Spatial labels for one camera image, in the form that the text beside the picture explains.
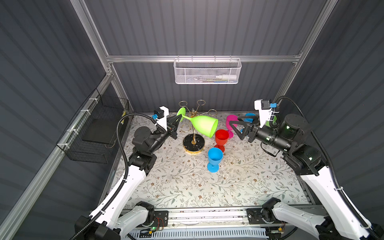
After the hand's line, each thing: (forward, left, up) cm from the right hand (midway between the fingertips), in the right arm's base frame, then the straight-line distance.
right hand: (235, 121), depth 55 cm
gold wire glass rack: (+18, +17, -42) cm, 49 cm away
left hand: (+8, +21, -4) cm, 23 cm away
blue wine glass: (+5, +4, -34) cm, 35 cm away
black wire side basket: (+3, +64, -12) cm, 65 cm away
